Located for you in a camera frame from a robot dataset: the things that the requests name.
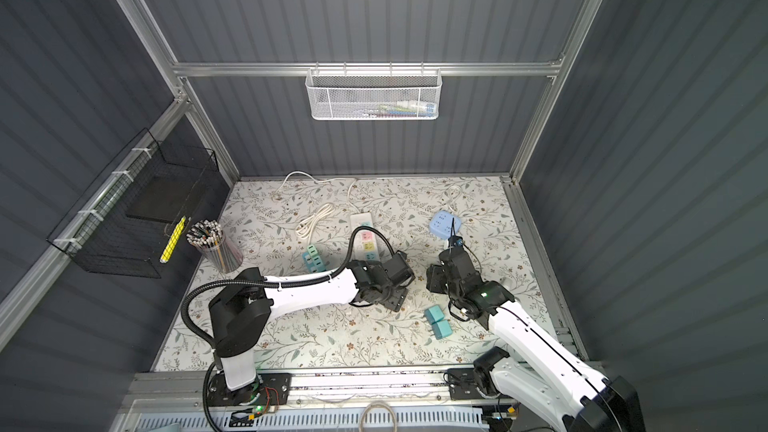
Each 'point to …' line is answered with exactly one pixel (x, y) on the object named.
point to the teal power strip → (309, 263)
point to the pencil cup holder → (209, 236)
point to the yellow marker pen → (173, 240)
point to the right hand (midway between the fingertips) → (437, 274)
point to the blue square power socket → (441, 224)
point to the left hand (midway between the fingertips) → (396, 293)
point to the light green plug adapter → (312, 250)
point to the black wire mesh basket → (125, 224)
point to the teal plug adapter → (318, 264)
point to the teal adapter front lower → (442, 329)
